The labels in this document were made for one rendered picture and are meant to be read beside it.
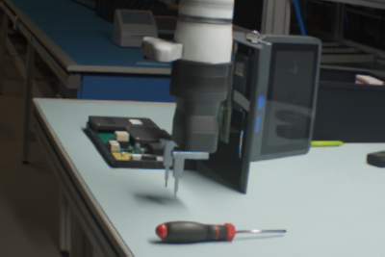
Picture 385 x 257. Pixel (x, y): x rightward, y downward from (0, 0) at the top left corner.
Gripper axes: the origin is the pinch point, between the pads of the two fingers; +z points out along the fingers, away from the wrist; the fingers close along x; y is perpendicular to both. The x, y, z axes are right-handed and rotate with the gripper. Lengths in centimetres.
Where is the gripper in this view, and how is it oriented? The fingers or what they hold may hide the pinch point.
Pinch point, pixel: (170, 192)
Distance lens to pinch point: 113.1
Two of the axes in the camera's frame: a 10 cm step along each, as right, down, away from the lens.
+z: -0.9, 9.8, 1.8
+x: -2.5, -2.0, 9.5
